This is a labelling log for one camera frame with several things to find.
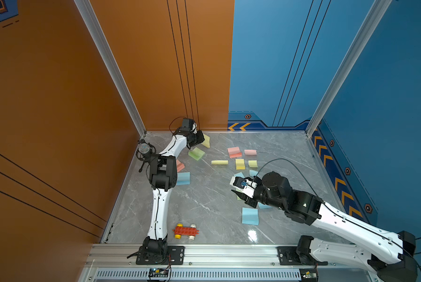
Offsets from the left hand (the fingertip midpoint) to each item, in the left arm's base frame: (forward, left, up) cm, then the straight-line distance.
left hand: (204, 135), depth 108 cm
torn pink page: (-7, -29, -8) cm, 30 cm away
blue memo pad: (-47, -24, -7) cm, 53 cm away
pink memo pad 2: (-7, -19, -8) cm, 22 cm away
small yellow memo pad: (-16, -22, -7) cm, 28 cm away
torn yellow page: (-15, -30, -8) cm, 34 cm away
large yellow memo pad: (-3, -1, -3) cm, 4 cm away
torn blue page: (-53, -23, +23) cm, 63 cm away
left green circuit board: (-69, +15, -9) cm, 71 cm away
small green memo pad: (-9, +4, -7) cm, 12 cm away
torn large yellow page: (-14, -9, -9) cm, 19 cm away
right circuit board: (-69, -46, -9) cm, 83 cm away
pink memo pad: (-18, +14, -7) cm, 24 cm away
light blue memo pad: (-27, +10, -7) cm, 30 cm away
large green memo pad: (-50, -16, +21) cm, 56 cm away
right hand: (-42, -16, +18) cm, 48 cm away
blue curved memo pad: (-24, -21, -6) cm, 32 cm away
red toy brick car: (-54, +8, -6) cm, 55 cm away
